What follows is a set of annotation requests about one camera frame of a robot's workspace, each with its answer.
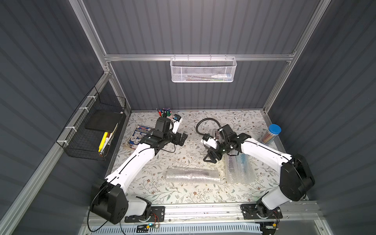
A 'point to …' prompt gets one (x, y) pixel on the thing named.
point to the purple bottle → (180, 174)
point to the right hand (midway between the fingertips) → (209, 154)
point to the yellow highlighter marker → (103, 141)
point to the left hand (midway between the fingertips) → (181, 133)
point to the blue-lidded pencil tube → (274, 130)
